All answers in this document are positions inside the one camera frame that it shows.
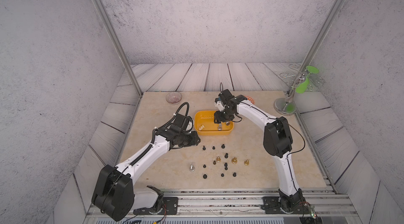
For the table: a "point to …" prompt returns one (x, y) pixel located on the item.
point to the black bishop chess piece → (226, 155)
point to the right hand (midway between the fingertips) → (218, 119)
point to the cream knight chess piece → (201, 127)
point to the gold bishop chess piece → (234, 160)
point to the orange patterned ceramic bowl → (251, 99)
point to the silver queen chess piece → (228, 123)
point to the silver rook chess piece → (220, 126)
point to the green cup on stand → (302, 87)
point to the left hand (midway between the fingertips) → (201, 140)
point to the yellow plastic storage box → (204, 124)
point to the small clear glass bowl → (173, 98)
